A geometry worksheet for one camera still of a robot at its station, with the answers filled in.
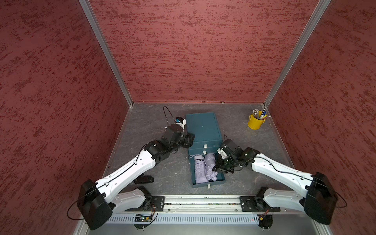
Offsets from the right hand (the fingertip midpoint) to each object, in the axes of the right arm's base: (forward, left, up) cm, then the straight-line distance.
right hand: (213, 172), depth 76 cm
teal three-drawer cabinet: (+12, +3, +15) cm, 20 cm away
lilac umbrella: (0, +7, -3) cm, 8 cm away
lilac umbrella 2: (+7, +1, -1) cm, 7 cm away
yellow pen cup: (+36, -35, -5) cm, 50 cm away
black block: (0, +40, -8) cm, 41 cm away
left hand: (+14, +13, +12) cm, 22 cm away
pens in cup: (+39, -38, +1) cm, 54 cm away
